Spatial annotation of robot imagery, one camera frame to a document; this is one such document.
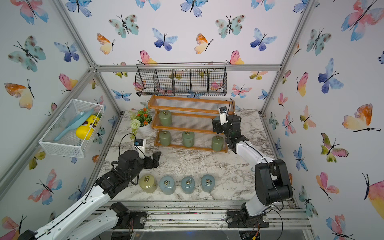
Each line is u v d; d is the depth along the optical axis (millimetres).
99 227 554
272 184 444
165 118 889
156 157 686
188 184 775
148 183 775
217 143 934
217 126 792
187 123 1145
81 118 686
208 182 773
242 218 669
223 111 754
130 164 554
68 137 713
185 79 982
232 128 668
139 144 645
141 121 984
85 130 698
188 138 950
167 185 771
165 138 959
